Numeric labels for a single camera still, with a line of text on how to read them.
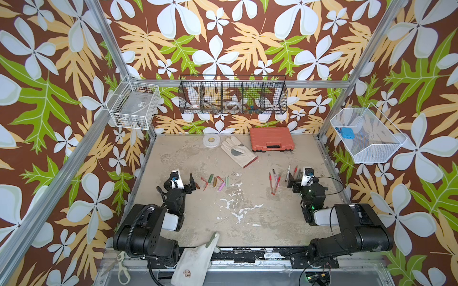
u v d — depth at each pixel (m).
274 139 1.16
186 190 0.81
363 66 0.84
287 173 1.01
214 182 0.98
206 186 0.96
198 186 0.96
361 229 0.45
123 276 0.70
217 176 0.99
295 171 1.03
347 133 0.86
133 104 0.86
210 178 0.99
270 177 1.01
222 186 0.96
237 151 1.11
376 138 0.77
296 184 0.82
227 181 0.98
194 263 0.70
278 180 0.98
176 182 0.75
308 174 0.77
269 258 0.75
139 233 0.43
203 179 0.99
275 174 1.01
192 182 0.82
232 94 0.97
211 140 1.16
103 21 0.72
